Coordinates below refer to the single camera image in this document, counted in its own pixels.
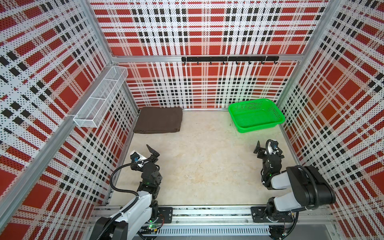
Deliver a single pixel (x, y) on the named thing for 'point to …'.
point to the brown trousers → (156, 120)
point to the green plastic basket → (256, 114)
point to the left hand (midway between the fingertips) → (144, 149)
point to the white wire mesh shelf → (92, 112)
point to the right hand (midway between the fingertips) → (267, 142)
